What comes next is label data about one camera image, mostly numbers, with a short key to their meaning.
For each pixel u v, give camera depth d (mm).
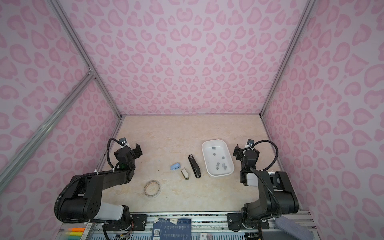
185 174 865
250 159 731
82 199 439
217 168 917
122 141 776
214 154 977
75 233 705
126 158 693
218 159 933
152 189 843
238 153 879
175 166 912
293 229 687
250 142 784
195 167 878
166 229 704
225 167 924
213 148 1003
